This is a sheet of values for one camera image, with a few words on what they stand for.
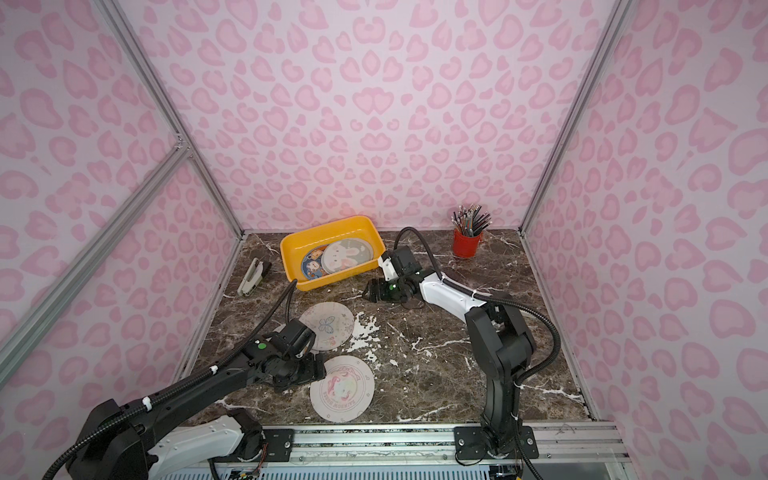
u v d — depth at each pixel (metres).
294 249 1.13
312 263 1.09
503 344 0.49
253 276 1.06
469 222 1.02
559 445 0.74
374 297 0.82
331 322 0.95
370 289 0.82
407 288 0.70
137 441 0.40
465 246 1.13
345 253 1.11
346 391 0.82
